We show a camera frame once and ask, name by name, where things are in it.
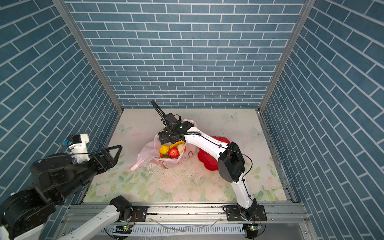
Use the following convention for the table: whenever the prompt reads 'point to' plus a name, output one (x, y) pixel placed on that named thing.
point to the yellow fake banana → (176, 144)
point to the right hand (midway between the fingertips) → (163, 135)
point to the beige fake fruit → (180, 148)
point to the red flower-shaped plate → (211, 163)
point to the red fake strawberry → (173, 153)
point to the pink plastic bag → (148, 154)
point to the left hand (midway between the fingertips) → (118, 149)
